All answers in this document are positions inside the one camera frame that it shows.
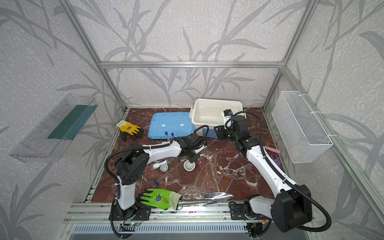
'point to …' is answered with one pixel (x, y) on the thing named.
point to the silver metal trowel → (209, 198)
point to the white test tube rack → (166, 142)
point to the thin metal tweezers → (184, 169)
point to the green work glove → (161, 199)
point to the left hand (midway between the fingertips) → (197, 151)
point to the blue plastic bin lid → (179, 123)
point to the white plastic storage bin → (208, 112)
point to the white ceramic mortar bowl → (188, 166)
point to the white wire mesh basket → (301, 136)
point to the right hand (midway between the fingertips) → (217, 122)
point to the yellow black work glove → (128, 130)
